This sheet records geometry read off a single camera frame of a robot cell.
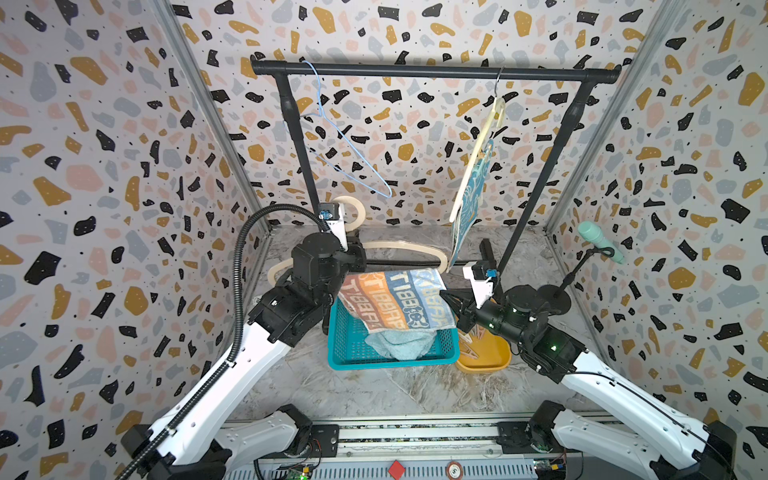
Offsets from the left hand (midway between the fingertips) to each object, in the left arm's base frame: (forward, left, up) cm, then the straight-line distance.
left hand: (360, 230), depth 64 cm
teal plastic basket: (-9, +7, -41) cm, 43 cm away
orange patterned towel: (-7, -1, -16) cm, 17 cm away
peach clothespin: (-11, -29, -40) cm, 50 cm away
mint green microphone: (+5, -56, -7) cm, 57 cm away
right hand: (-9, -19, -11) cm, 24 cm away
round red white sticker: (-39, -21, -41) cm, 60 cm away
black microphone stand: (+7, -61, -41) cm, 74 cm away
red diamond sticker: (-39, -7, -40) cm, 56 cm away
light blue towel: (-11, -9, -33) cm, 36 cm away
